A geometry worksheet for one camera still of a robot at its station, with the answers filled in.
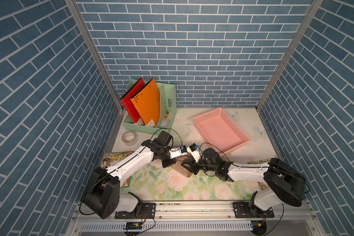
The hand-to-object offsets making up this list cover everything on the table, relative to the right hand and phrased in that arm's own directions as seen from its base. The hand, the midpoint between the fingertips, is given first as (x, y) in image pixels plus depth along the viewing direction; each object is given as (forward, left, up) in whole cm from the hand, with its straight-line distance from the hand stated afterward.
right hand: (183, 164), depth 80 cm
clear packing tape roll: (+19, +39, -9) cm, 45 cm away
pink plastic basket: (+31, -24, -9) cm, 40 cm away
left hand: (+3, +4, -2) cm, 5 cm away
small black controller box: (-28, +23, -13) cm, 39 cm away
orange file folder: (+34, +27, +13) cm, 45 cm away
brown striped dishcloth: (+1, +3, -5) cm, 6 cm away
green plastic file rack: (+47, +16, 0) cm, 49 cm away
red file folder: (+28, +36, +17) cm, 49 cm away
